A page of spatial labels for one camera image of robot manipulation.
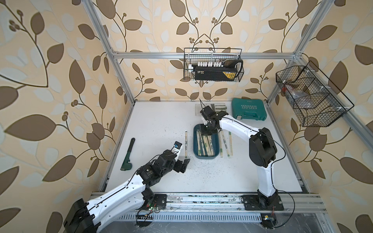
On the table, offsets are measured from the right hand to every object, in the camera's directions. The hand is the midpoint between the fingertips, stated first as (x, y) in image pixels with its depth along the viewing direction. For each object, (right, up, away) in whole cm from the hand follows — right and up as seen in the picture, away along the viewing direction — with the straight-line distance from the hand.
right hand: (203, 133), depth 94 cm
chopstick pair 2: (+15, -8, +3) cm, 17 cm away
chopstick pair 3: (+13, -8, +2) cm, 15 cm away
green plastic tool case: (+36, +16, +15) cm, 43 cm away
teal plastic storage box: (+9, -5, +2) cm, 10 cm away
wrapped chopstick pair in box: (-2, -7, +2) cm, 8 cm away
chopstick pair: (-11, -8, +2) cm, 14 cm away
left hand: (-12, -11, -15) cm, 22 cm away
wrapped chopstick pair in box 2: (+5, -5, +3) cm, 8 cm away
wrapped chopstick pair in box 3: (+3, -9, +5) cm, 11 cm away
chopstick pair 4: (+19, -8, +2) cm, 21 cm away
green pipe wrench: (-47, -19, -7) cm, 51 cm away
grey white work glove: (+12, +18, +22) cm, 31 cm away
